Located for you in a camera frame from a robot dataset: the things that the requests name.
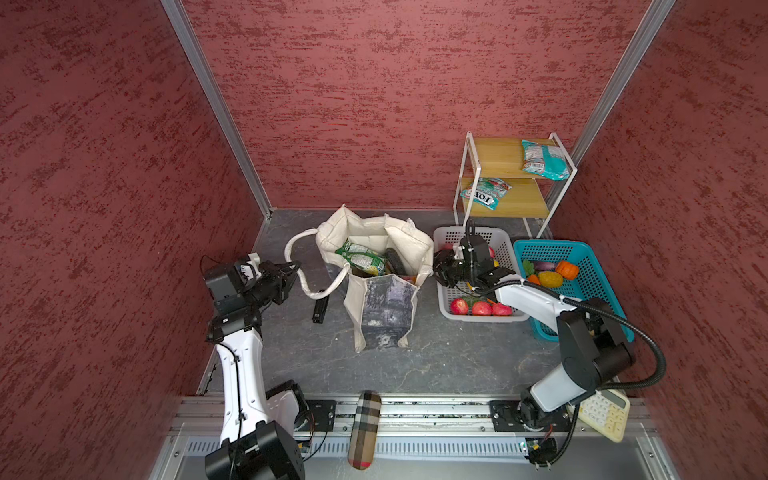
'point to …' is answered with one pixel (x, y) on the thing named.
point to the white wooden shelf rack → (531, 196)
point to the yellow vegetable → (550, 279)
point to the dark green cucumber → (394, 262)
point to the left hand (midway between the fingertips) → (304, 267)
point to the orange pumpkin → (567, 270)
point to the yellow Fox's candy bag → (365, 258)
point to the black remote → (320, 310)
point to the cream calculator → (606, 412)
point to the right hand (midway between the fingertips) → (420, 268)
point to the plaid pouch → (365, 429)
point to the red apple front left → (459, 306)
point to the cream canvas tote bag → (381, 308)
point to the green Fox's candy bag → (487, 192)
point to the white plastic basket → (505, 252)
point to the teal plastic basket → (589, 285)
